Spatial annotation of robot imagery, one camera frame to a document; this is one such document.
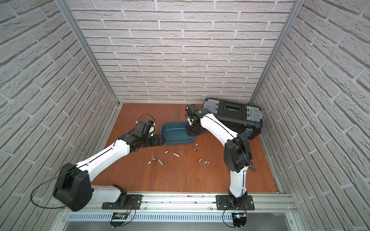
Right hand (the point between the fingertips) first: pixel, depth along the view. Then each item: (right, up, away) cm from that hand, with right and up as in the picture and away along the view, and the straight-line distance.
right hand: (193, 133), depth 89 cm
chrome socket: (+2, -8, +6) cm, 11 cm away
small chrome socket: (-17, -13, +3) cm, 22 cm away
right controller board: (+23, -41, -19) cm, 50 cm away
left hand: (-19, -2, -3) cm, 20 cm away
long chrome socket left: (-21, -18, -1) cm, 27 cm away
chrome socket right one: (+4, -17, -1) cm, 17 cm away
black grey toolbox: (+31, +10, -1) cm, 32 cm away
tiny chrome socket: (-27, -18, -2) cm, 33 cm away
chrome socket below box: (+1, -11, +3) cm, 12 cm away
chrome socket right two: (+9, -18, -1) cm, 20 cm away
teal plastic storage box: (-13, -2, +12) cm, 17 cm away
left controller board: (-39, -42, -17) cm, 60 cm away
